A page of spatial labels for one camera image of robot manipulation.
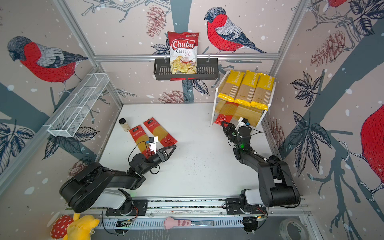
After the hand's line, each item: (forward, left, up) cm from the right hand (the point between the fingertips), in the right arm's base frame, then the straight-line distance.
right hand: (220, 123), depth 86 cm
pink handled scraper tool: (-48, +24, -14) cm, 55 cm away
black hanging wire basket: (+32, +8, +17) cm, 37 cm away
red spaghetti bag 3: (+8, -4, +1) cm, 9 cm away
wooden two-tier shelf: (+9, -23, -3) cm, 25 cm away
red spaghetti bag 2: (-4, +36, -14) cm, 38 cm away
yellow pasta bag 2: (+12, -14, +17) cm, 25 cm away
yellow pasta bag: (+13, -5, +17) cm, 22 cm away
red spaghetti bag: (-3, +52, -14) cm, 54 cm away
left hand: (-18, +24, +1) cm, 30 cm away
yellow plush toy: (-52, +61, -8) cm, 80 cm away
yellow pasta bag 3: (+9, -22, +17) cm, 29 cm away
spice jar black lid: (+3, +63, -8) cm, 64 cm away
